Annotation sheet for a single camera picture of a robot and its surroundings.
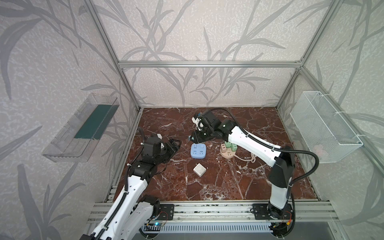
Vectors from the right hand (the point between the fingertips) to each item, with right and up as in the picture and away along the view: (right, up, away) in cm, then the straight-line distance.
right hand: (193, 133), depth 79 cm
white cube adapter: (+3, -22, +7) cm, 23 cm away
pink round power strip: (+21, -14, +12) cm, 28 cm away
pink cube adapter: (+18, -10, +11) cm, 23 cm away
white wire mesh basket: (+59, +1, -17) cm, 61 cm away
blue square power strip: (+2, -12, +14) cm, 19 cm away
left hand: (-6, -4, -3) cm, 8 cm away
